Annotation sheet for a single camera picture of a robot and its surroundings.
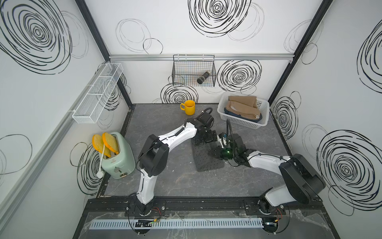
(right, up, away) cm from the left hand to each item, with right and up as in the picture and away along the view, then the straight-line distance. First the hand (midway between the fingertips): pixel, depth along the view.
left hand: (211, 142), depth 88 cm
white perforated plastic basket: (+42, +22, +23) cm, 52 cm away
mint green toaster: (-48, -9, -15) cm, 51 cm away
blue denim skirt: (+29, +14, +14) cm, 35 cm away
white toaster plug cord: (-57, -13, -16) cm, 61 cm away
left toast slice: (-58, +1, -15) cm, 60 cm away
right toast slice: (-53, +2, -13) cm, 55 cm away
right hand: (-2, -7, -4) cm, 8 cm away
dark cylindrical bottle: (-7, +38, +1) cm, 38 cm away
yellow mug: (-14, +23, +20) cm, 34 cm away
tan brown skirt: (+26, +24, +20) cm, 40 cm away
